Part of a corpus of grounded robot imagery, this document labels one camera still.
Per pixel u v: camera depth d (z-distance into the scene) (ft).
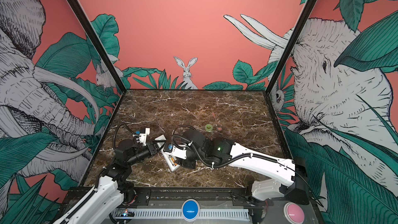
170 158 2.45
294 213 2.27
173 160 2.45
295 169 1.33
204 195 2.48
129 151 1.99
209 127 3.32
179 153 1.79
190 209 2.31
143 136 2.39
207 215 2.30
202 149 1.59
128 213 2.31
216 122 3.38
